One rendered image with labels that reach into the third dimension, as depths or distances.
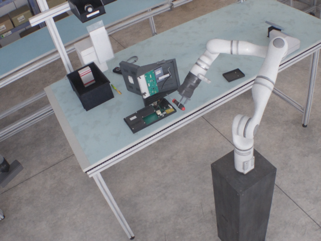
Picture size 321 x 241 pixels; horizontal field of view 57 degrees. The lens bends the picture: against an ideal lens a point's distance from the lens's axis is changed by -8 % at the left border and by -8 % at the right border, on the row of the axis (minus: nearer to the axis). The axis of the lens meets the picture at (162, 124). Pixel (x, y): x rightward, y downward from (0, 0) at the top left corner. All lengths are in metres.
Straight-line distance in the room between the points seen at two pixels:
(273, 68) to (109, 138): 0.89
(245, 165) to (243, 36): 1.08
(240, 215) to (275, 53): 0.83
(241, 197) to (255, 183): 0.10
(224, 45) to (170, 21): 3.43
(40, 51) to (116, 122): 1.47
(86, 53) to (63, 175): 1.36
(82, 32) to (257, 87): 2.02
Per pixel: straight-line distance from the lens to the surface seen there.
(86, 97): 1.88
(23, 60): 3.06
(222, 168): 1.63
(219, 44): 1.57
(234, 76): 1.93
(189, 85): 1.58
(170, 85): 1.86
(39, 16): 2.05
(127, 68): 1.82
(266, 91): 1.44
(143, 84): 1.75
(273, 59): 1.50
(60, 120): 1.96
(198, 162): 2.77
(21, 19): 5.19
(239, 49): 1.56
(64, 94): 2.16
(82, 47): 2.16
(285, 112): 3.18
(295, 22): 2.54
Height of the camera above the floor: 2.15
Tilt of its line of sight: 43 degrees down
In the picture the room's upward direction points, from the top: 14 degrees counter-clockwise
